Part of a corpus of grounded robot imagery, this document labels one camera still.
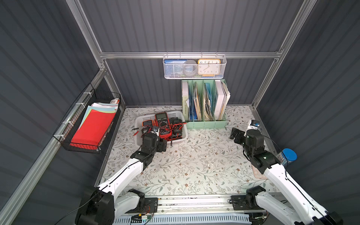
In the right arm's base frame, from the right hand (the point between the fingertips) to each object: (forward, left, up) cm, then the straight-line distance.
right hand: (244, 130), depth 77 cm
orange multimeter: (+16, +60, -15) cm, 64 cm away
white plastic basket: (+23, +37, -13) cm, 45 cm away
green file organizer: (+24, +20, -2) cm, 31 cm away
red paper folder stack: (+1, +81, +6) cm, 81 cm away
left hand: (0, +51, -10) cm, 52 cm away
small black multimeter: (+11, +39, -11) cm, 42 cm away
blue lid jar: (-13, -21, -5) cm, 25 cm away
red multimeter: (+13, +48, -9) cm, 51 cm away
